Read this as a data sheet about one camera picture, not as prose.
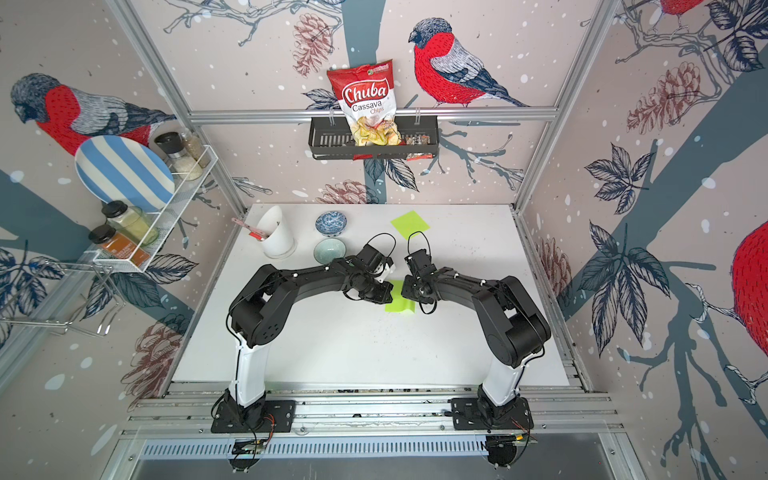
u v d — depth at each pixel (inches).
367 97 31.5
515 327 18.7
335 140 37.3
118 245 24.2
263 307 20.8
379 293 33.5
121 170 27.9
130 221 25.3
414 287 33.7
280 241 38.2
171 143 31.2
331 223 44.9
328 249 40.8
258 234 39.3
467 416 28.6
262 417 27.3
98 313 26.5
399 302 36.6
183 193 30.0
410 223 46.5
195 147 33.7
